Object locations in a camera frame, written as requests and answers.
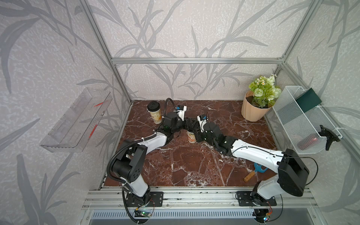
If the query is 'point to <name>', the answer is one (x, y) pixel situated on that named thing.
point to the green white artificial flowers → (265, 92)
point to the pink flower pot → (251, 112)
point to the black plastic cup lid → (153, 106)
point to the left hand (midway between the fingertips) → (194, 122)
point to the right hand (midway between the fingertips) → (194, 128)
